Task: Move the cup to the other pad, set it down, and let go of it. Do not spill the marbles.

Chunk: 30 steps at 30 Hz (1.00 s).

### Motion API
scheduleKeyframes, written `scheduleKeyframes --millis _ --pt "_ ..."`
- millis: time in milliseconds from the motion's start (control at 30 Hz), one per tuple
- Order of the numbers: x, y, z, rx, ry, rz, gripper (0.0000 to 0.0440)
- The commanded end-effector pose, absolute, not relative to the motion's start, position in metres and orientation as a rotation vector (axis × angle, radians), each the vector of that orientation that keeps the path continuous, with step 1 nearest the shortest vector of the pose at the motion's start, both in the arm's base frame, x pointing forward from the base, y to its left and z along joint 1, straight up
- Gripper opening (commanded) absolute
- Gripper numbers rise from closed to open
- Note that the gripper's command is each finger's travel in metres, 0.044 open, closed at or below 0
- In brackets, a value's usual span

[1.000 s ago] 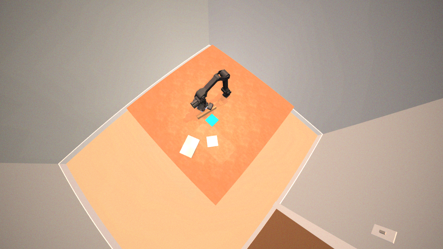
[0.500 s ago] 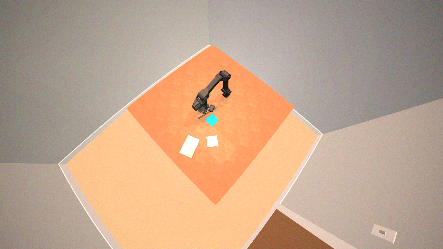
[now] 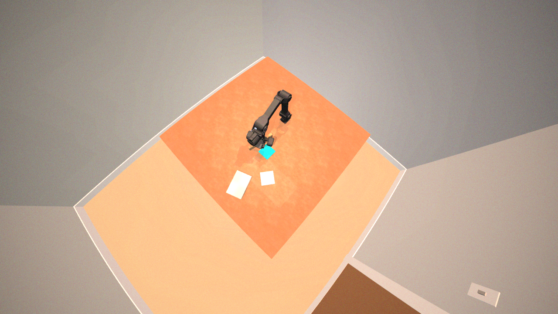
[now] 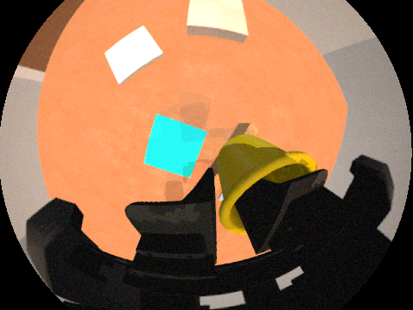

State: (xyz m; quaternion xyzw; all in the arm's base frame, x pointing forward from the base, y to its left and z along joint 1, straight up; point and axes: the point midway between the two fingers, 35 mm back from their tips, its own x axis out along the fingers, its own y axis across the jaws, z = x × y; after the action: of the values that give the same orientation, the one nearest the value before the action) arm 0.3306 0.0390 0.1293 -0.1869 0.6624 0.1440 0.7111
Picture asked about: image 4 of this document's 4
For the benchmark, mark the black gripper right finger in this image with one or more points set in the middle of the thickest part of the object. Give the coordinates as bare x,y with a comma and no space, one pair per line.
262,206

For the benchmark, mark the white flat block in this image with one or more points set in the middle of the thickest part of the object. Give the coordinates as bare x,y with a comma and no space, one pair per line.
132,53

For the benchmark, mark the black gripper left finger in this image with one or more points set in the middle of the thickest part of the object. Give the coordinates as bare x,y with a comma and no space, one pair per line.
196,213

